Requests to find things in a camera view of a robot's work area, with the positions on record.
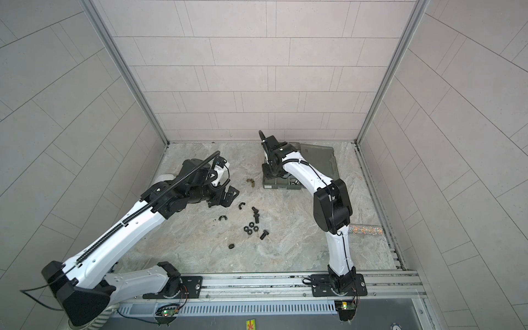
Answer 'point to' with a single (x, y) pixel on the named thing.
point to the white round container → (165, 177)
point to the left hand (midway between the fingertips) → (234, 186)
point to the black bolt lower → (264, 234)
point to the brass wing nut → (251, 180)
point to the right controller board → (346, 309)
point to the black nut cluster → (251, 225)
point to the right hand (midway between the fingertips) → (268, 174)
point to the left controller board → (166, 314)
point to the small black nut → (231, 246)
